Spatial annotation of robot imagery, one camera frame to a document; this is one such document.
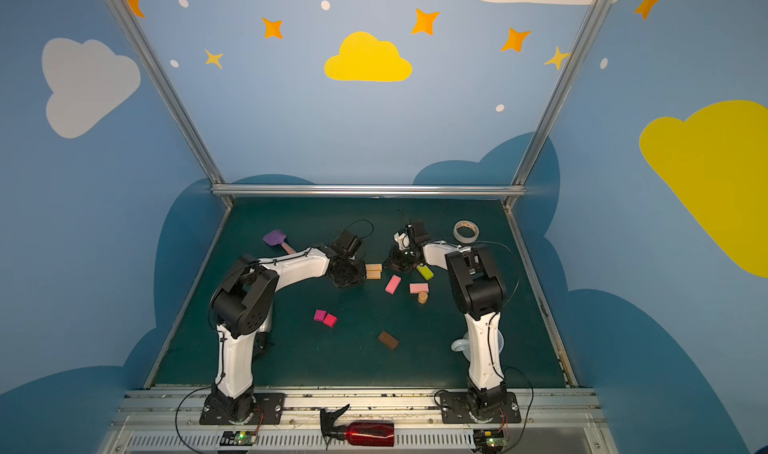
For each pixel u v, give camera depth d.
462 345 0.81
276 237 1.08
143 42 0.77
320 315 0.90
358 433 0.68
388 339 0.86
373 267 1.01
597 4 0.72
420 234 0.87
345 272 0.83
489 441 0.72
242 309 0.52
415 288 0.96
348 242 0.81
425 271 1.01
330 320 0.89
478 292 0.57
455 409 0.74
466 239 1.09
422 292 0.94
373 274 0.97
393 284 0.98
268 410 0.75
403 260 0.92
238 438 0.71
